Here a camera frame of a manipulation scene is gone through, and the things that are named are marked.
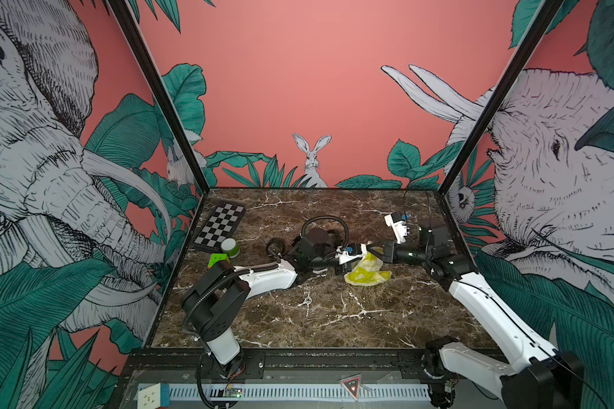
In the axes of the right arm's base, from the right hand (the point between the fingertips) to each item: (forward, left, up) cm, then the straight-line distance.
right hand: (367, 245), depth 74 cm
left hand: (0, -1, -4) cm, 4 cm away
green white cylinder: (+11, +49, -18) cm, 53 cm away
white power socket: (-36, +56, -17) cm, 69 cm away
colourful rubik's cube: (+6, +52, -18) cm, 56 cm away
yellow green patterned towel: (-2, -1, -12) cm, 12 cm away
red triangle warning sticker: (-32, +5, -22) cm, 39 cm away
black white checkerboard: (+22, +56, -20) cm, 63 cm away
